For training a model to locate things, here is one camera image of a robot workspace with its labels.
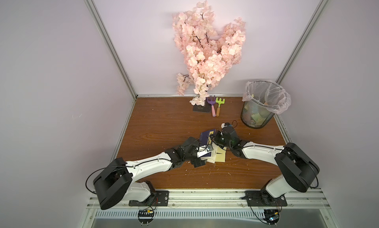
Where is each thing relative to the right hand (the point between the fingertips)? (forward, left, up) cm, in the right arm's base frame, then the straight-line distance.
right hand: (210, 131), depth 88 cm
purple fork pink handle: (+32, -4, -9) cm, 34 cm away
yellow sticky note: (-12, -6, -8) cm, 15 cm away
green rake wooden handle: (+34, -10, -10) cm, 36 cm away
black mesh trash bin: (+10, -29, +2) cm, 31 cm away
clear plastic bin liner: (+23, -39, +8) cm, 47 cm away
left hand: (-11, +4, -1) cm, 12 cm away
